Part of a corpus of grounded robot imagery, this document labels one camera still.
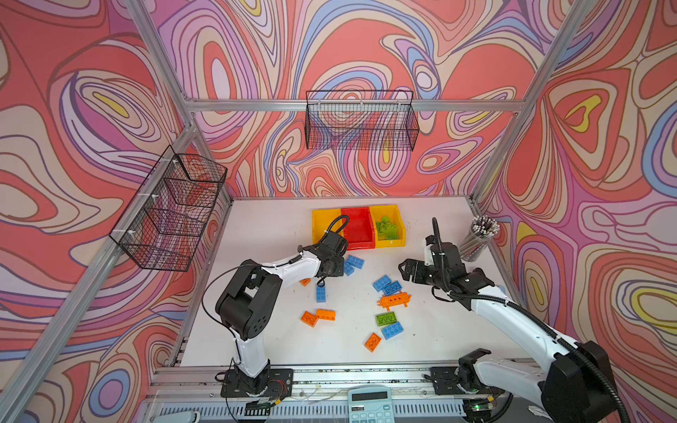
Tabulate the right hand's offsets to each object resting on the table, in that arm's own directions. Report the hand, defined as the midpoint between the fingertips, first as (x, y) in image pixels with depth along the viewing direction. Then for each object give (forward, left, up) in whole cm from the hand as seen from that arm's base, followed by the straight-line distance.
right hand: (411, 274), depth 84 cm
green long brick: (+22, +2, -7) cm, 23 cm away
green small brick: (+30, +3, -7) cm, 31 cm away
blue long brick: (-1, +30, -9) cm, 32 cm away
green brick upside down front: (-11, +9, -9) cm, 17 cm away
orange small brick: (-10, +34, -9) cm, 36 cm away
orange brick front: (-18, +14, -10) cm, 25 cm away
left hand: (+7, +23, -7) cm, 26 cm away
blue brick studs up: (+2, +9, -9) cm, 13 cm away
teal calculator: (-34, +16, -9) cm, 38 cm away
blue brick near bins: (+11, +17, -9) cm, 22 cm away
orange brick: (+3, +36, -8) cm, 37 cm away
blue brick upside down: (0, +5, -9) cm, 11 cm away
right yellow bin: (+32, 0, -4) cm, 32 cm away
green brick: (+25, +6, -5) cm, 26 cm away
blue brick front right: (-15, +7, -9) cm, 19 cm away
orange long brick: (-9, +28, -8) cm, 31 cm away
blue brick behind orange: (+8, +20, -8) cm, 23 cm away
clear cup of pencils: (+12, -25, +8) cm, 29 cm away
